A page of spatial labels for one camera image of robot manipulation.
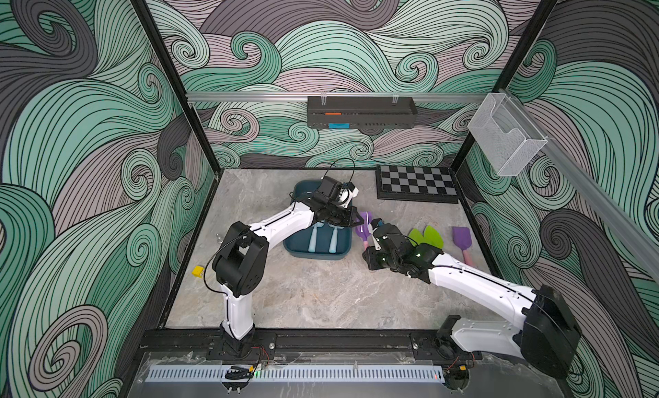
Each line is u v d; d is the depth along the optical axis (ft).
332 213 2.45
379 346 2.46
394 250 2.00
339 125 2.89
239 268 1.58
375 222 2.45
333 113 3.10
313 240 3.09
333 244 3.03
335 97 3.07
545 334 1.28
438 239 3.15
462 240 3.17
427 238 3.20
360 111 3.23
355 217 2.71
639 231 1.70
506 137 2.56
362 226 2.79
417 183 3.62
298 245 3.01
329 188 2.32
